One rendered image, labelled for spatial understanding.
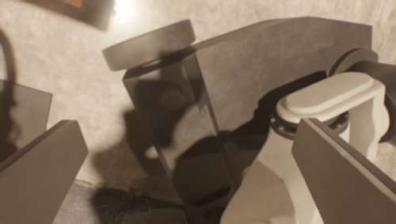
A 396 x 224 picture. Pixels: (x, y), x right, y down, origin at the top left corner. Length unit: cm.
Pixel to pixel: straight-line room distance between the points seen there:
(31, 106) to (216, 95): 48
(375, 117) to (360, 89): 7
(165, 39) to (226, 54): 13
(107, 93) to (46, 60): 17
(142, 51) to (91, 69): 25
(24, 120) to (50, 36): 24
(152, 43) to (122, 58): 6
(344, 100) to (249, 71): 19
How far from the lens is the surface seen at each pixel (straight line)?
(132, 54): 37
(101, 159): 69
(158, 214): 84
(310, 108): 38
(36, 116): 66
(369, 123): 49
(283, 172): 33
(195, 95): 38
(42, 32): 61
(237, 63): 44
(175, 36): 38
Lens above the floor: 56
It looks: 64 degrees down
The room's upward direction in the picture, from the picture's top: 145 degrees clockwise
